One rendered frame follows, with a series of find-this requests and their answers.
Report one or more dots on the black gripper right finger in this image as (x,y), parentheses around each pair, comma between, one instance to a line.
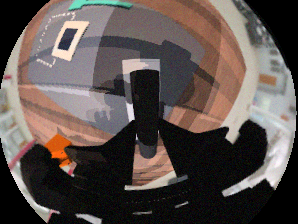
(183,146)

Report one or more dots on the peach square tile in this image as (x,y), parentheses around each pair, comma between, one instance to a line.
(68,39)

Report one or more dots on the grey rectangular mat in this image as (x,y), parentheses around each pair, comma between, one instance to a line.
(91,86)

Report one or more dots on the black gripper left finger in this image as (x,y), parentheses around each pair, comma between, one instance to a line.
(116,154)

